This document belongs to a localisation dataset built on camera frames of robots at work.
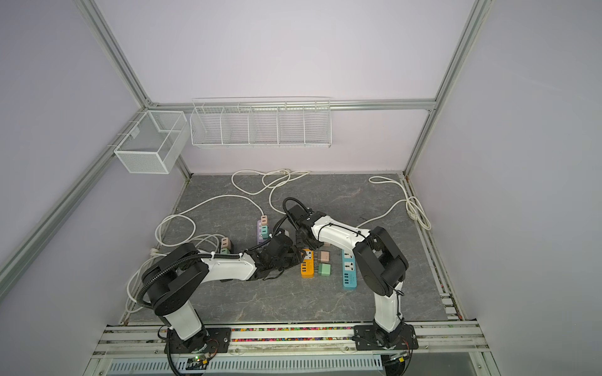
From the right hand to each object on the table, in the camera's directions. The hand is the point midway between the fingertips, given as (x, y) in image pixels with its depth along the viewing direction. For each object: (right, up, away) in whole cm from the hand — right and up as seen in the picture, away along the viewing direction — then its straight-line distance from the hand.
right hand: (307, 243), depth 92 cm
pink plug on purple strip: (-18, +9, +3) cm, 20 cm away
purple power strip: (-19, +1, +2) cm, 19 cm away
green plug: (+7, -9, -6) cm, 12 cm away
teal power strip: (+16, -11, -8) cm, 21 cm away
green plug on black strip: (-31, -2, -6) cm, 31 cm away
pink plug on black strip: (-32, +1, -3) cm, 32 cm away
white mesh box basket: (-64, +41, +5) cm, 77 cm away
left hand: (-1, -5, -3) cm, 6 cm away
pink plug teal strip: (+7, -5, -2) cm, 9 cm away
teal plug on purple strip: (-17, +4, -1) cm, 17 cm away
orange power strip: (0, -7, -5) cm, 9 cm away
